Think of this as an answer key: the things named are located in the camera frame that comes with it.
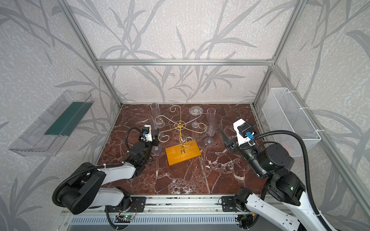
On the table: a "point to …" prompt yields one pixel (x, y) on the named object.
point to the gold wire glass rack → (199, 128)
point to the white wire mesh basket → (282, 111)
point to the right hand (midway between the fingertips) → (229, 117)
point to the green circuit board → (126, 218)
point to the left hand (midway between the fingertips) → (155, 124)
